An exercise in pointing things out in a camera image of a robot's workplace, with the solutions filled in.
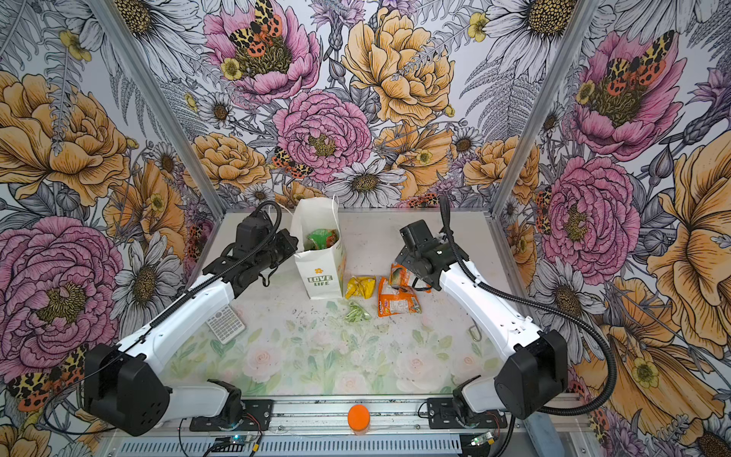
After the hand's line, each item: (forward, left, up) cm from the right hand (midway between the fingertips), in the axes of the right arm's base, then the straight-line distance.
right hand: (417, 272), depth 81 cm
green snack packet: (+20, +29, -7) cm, 36 cm away
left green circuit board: (-36, +47, -18) cm, 62 cm away
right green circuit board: (-37, -14, -19) cm, 44 cm away
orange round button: (-33, +17, -9) cm, 38 cm away
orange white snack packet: (-2, +6, -13) cm, 14 cm away
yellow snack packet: (+2, +17, -9) cm, 19 cm away
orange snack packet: (+6, +4, -11) cm, 14 cm away
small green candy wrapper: (-5, +18, -14) cm, 24 cm away
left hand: (+7, +33, +4) cm, 34 cm away
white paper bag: (+3, +27, -3) cm, 27 cm away
